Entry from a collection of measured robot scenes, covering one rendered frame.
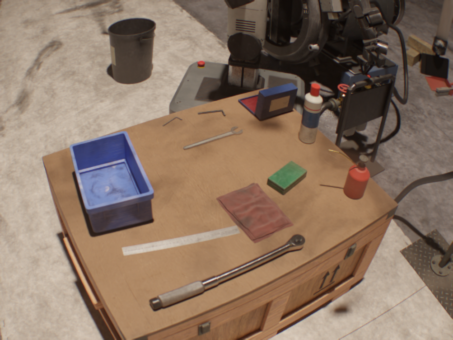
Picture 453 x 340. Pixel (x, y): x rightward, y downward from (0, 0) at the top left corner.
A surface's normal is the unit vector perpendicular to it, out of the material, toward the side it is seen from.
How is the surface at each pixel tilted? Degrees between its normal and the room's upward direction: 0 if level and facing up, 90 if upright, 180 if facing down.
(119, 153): 90
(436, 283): 0
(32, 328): 0
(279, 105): 97
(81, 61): 0
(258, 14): 90
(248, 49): 90
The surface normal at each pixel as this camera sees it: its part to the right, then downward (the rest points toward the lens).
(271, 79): 0.04, -0.77
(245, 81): -0.18, 0.62
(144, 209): 0.40, 0.60
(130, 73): 0.10, 0.68
